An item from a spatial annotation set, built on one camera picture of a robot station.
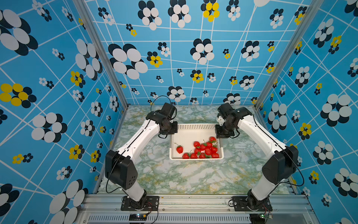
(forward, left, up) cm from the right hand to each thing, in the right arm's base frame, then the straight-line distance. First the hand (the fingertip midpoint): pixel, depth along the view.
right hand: (218, 135), depth 82 cm
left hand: (+3, +25, +2) cm, 25 cm away
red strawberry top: (-5, +13, -2) cm, 14 cm away
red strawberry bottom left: (-12, +20, -3) cm, 23 cm away
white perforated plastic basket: (-3, +22, -4) cm, 22 cm away
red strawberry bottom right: (-11, +3, -3) cm, 12 cm away
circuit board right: (-38, -20, -15) cm, 45 cm away
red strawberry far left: (-7, +23, -3) cm, 25 cm away
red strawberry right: (-2, +4, -2) cm, 5 cm away
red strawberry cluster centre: (-8, +9, -4) cm, 13 cm away
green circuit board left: (-39, +45, -18) cm, 62 cm away
